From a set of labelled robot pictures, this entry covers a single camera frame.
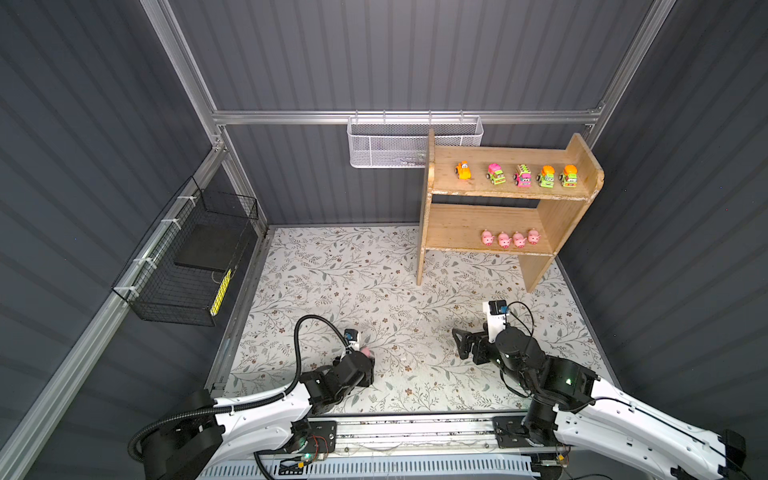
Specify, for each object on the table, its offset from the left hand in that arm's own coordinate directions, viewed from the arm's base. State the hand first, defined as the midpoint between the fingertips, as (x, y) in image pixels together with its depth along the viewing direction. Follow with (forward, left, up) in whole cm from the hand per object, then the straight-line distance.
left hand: (368, 361), depth 85 cm
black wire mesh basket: (+15, +45, +27) cm, 55 cm away
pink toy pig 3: (+24, -45, +23) cm, 56 cm away
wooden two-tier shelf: (+32, -29, +21) cm, 48 cm away
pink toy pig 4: (+26, -36, +23) cm, 50 cm away
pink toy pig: (+3, +1, 0) cm, 3 cm away
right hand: (0, -26, +16) cm, 31 cm away
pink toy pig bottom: (+24, -40, +23) cm, 52 cm away
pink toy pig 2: (+26, -50, +23) cm, 60 cm away
